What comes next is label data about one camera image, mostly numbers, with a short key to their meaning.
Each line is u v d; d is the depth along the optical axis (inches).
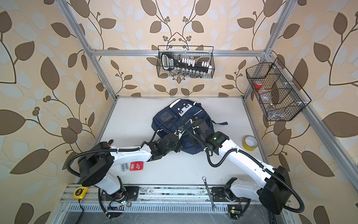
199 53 35.8
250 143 36.6
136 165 33.3
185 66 33.6
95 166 17.5
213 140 21.3
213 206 27.9
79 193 28.8
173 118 38.7
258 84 31.7
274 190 15.0
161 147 25.7
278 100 32.7
